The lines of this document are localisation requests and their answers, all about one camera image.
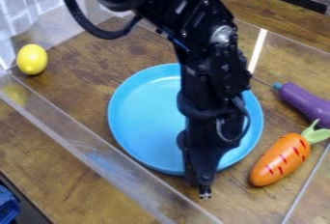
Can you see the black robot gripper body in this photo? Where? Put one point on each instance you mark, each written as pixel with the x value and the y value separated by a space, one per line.
pixel 213 81

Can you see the orange toy carrot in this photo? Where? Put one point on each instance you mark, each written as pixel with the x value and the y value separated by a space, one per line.
pixel 286 155

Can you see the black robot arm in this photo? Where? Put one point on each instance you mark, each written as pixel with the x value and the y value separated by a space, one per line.
pixel 187 20

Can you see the blue round plastic tray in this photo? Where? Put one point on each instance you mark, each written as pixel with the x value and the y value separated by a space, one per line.
pixel 146 120

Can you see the yellow toy lemon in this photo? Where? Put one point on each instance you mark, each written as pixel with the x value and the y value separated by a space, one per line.
pixel 32 59

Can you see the purple toy eggplant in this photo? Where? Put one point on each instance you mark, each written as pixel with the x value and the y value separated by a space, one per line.
pixel 310 105

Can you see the blue object at corner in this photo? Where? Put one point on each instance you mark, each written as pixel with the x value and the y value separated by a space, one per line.
pixel 10 206

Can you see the clear acrylic barrier wall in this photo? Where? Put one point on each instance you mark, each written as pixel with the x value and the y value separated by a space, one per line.
pixel 59 155

